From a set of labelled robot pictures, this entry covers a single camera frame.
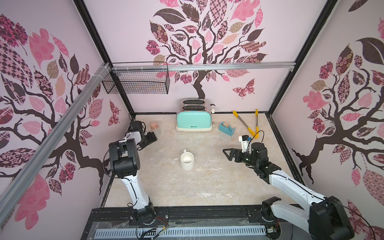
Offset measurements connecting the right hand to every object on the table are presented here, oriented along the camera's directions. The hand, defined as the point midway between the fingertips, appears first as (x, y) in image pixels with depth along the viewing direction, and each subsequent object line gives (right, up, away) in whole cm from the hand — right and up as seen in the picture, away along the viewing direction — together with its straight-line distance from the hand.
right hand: (228, 149), depth 82 cm
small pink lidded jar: (-47, +13, +17) cm, 52 cm away
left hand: (-49, +2, +19) cm, 52 cm away
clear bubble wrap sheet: (-18, -13, +8) cm, 24 cm away
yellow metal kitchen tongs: (+27, +7, +27) cm, 39 cm away
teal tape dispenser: (+4, +11, +22) cm, 25 cm away
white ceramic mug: (-24, -9, +11) cm, 28 cm away
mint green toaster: (-19, +21, +15) cm, 32 cm away
